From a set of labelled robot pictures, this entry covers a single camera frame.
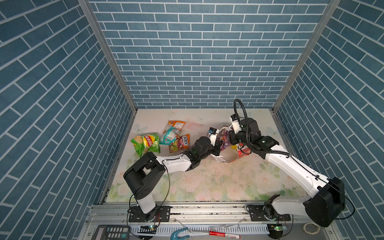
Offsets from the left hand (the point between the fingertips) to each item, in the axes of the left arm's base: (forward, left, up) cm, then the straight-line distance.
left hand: (223, 142), depth 84 cm
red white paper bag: (-2, -7, -10) cm, 12 cm away
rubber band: (-42, -38, -13) cm, 58 cm away
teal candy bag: (+11, +33, -9) cm, 35 cm away
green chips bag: (+5, +46, -8) cm, 47 cm away
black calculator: (-39, +54, -14) cm, 68 cm away
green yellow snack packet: (+22, +28, -11) cm, 38 cm away
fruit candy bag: (+7, +24, -11) cm, 28 cm away
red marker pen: (-41, -1, -14) cm, 44 cm away
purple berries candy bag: (+2, -1, +2) cm, 3 cm away
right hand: (+4, -3, +7) cm, 8 cm away
